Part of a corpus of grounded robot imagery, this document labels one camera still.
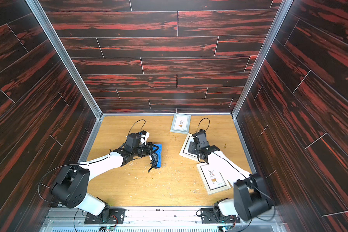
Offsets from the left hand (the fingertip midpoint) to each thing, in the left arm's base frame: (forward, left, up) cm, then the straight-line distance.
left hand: (160, 148), depth 87 cm
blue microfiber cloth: (-4, 0, -1) cm, 4 cm away
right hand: (+3, -23, -2) cm, 23 cm away
